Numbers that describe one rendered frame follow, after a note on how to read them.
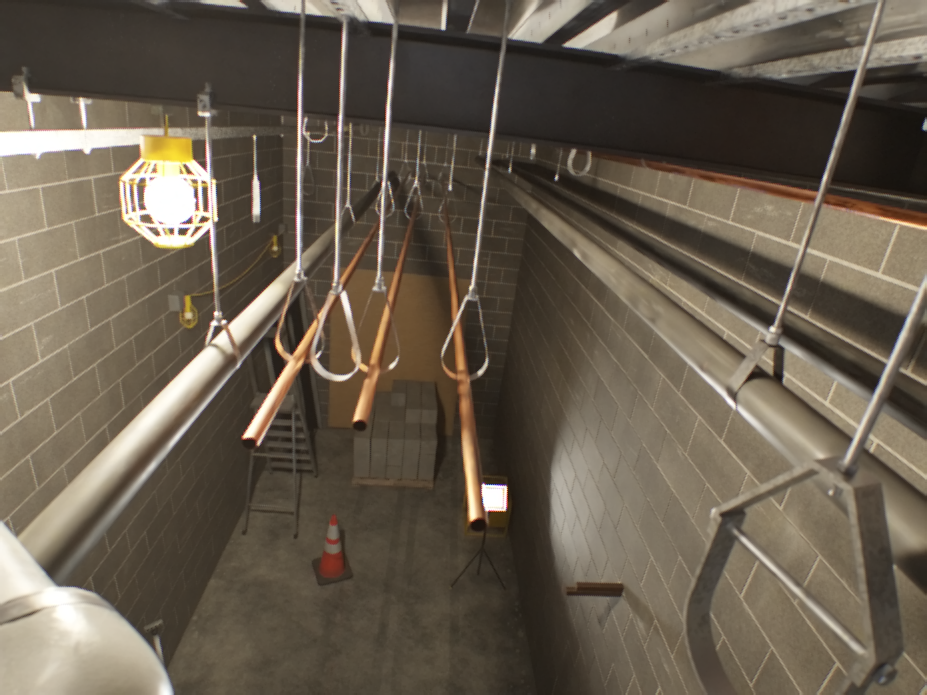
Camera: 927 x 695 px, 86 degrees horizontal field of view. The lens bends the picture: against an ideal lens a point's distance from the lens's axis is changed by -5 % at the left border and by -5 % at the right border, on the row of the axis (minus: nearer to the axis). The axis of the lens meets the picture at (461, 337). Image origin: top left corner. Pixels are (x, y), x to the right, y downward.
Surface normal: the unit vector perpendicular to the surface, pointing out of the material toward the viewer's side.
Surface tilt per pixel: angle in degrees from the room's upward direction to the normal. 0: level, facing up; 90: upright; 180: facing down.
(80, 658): 22
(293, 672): 0
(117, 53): 90
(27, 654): 10
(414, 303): 90
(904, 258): 90
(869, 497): 57
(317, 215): 90
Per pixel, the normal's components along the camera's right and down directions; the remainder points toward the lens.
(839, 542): -0.99, -0.09
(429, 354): 0.04, 0.38
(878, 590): 0.30, -0.17
